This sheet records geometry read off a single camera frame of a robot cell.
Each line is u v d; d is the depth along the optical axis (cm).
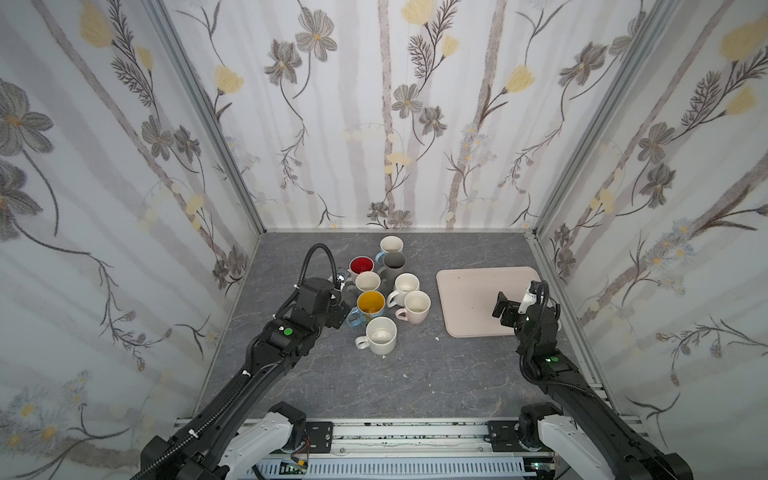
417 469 70
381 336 90
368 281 98
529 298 72
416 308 93
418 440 75
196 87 80
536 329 60
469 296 110
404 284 101
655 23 70
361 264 103
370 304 90
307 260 57
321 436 73
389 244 104
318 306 55
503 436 74
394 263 101
